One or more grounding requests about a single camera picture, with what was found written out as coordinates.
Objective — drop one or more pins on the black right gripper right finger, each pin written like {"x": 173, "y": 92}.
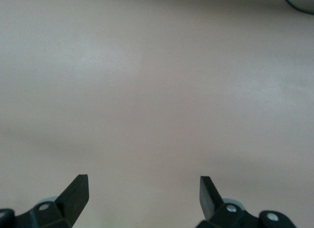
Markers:
{"x": 208, "y": 196}

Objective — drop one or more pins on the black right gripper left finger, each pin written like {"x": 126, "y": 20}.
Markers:
{"x": 76, "y": 196}

